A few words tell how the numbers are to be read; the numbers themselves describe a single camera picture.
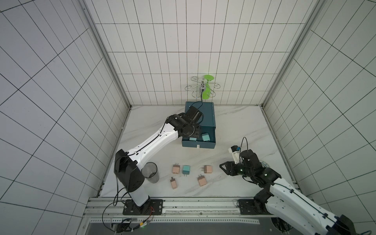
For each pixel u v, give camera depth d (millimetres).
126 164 426
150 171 805
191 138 800
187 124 549
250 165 619
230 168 685
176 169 854
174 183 782
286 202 503
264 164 847
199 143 758
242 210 726
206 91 979
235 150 723
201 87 917
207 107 891
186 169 858
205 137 811
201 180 813
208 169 847
